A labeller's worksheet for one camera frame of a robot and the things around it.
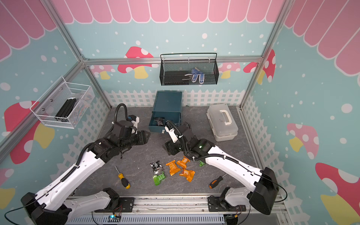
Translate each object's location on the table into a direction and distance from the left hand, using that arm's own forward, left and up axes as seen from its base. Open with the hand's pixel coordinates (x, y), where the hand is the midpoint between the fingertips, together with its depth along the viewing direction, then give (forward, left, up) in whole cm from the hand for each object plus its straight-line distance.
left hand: (146, 136), depth 75 cm
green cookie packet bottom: (-15, -5, -23) cm, 28 cm away
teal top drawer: (+25, -13, -12) cm, 31 cm away
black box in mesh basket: (+35, -15, +13) cm, 40 cm away
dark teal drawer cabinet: (+26, -9, -2) cm, 27 cm away
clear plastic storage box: (+18, -46, -11) cm, 51 cm away
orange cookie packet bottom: (-12, -23, -21) cm, 34 cm away
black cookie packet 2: (-9, -4, -22) cm, 25 cm away
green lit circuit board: (-35, +16, -25) cm, 46 cm away
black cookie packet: (+17, -4, -7) cm, 18 cm away
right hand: (-3, -12, -1) cm, 12 cm away
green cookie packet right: (-6, -31, -21) cm, 38 cm away
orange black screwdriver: (-18, -38, -21) cm, 47 cm away
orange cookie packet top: (-5, -20, -21) cm, 30 cm away
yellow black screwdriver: (-18, +14, -22) cm, 32 cm away
